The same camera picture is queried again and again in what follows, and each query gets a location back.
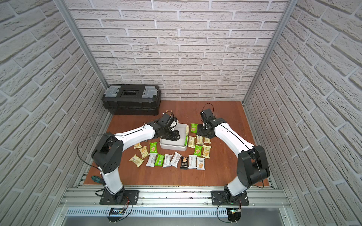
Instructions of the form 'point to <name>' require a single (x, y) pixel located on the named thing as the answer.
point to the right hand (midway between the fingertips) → (202, 132)
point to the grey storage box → (181, 144)
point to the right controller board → (234, 214)
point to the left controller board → (116, 213)
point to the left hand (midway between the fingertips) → (180, 135)
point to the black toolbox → (132, 99)
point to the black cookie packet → (185, 162)
